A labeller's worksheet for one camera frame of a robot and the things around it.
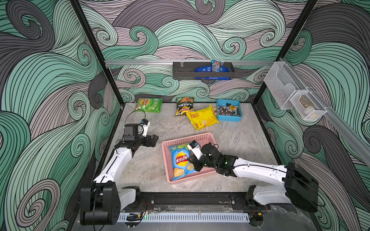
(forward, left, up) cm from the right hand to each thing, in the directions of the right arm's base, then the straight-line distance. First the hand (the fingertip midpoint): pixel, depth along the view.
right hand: (189, 158), depth 79 cm
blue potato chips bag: (-4, +5, 0) cm, 6 cm away
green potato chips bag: (+45, +29, -3) cm, 54 cm away
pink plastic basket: (+16, -10, -8) cm, 20 cm away
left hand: (+14, +23, +4) cm, 27 cm away
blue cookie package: (+50, -14, +25) cm, 58 cm away
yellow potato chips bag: (+33, -12, -4) cm, 35 cm away
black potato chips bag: (+44, +2, -3) cm, 44 cm away
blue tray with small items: (+44, -34, -9) cm, 56 cm away
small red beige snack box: (+41, -23, -7) cm, 48 cm away
